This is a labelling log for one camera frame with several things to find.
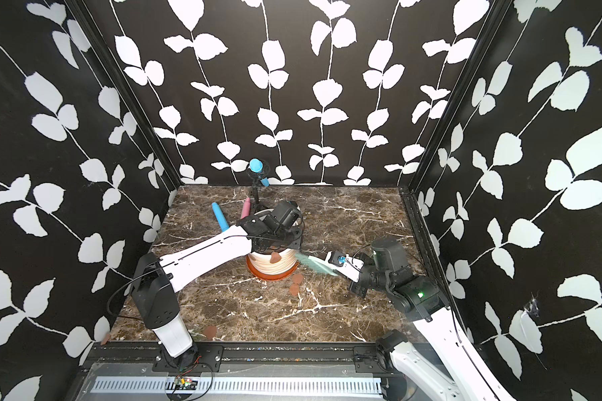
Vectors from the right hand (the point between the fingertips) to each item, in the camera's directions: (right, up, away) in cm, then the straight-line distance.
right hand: (336, 261), depth 69 cm
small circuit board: (-44, -36, +2) cm, 57 cm away
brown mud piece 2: (-13, -14, +20) cm, 28 cm away
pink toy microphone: (-36, +15, +41) cm, 57 cm away
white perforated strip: (-27, -36, +1) cm, 45 cm away
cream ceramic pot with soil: (-25, -5, +16) cm, 30 cm away
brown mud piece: (-12, -11, +22) cm, 28 cm away
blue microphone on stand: (-28, +31, +24) cm, 48 cm away
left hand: (-9, +6, +13) cm, 17 cm away
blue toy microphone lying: (-45, +9, +35) cm, 58 cm away
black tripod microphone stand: (-29, +17, +33) cm, 47 cm away
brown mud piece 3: (-40, -26, +11) cm, 49 cm away
